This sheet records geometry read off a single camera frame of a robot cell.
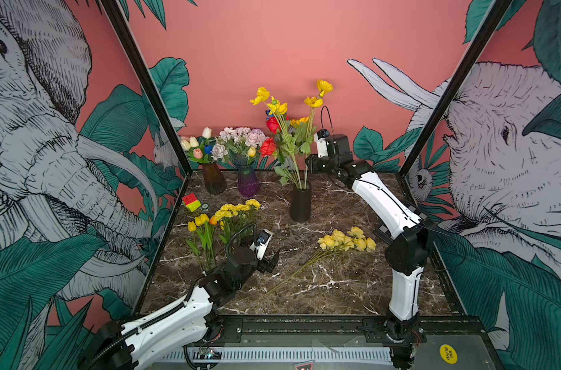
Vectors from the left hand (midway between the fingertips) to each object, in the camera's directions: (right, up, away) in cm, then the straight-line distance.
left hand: (270, 239), depth 80 cm
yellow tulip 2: (-30, +5, +17) cm, 35 cm away
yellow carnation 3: (-14, +10, +20) cm, 26 cm away
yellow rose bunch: (+34, -3, +13) cm, 36 cm away
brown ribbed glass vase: (-29, +22, +30) cm, 47 cm away
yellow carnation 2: (-22, +7, +16) cm, 28 cm away
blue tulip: (-25, +33, +8) cm, 42 cm away
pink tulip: (-28, +32, +6) cm, 43 cm away
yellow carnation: (-20, +9, +21) cm, 30 cm away
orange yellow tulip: (-26, +4, +18) cm, 32 cm away
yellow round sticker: (+57, -34, -10) cm, 66 cm away
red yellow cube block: (-37, +12, +22) cm, 45 cm away
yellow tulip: (-34, +2, +16) cm, 38 cm away
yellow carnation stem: (-11, +5, +21) cm, 24 cm away
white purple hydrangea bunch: (-12, +39, +12) cm, 43 cm away
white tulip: (-27, +42, +13) cm, 51 cm away
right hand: (+13, +30, +5) cm, 34 cm away
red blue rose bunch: (-1, +33, +2) cm, 33 cm away
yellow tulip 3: (-23, -7, +9) cm, 26 cm away
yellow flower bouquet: (+8, +26, +6) cm, 28 cm away
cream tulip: (-31, +37, +10) cm, 49 cm away
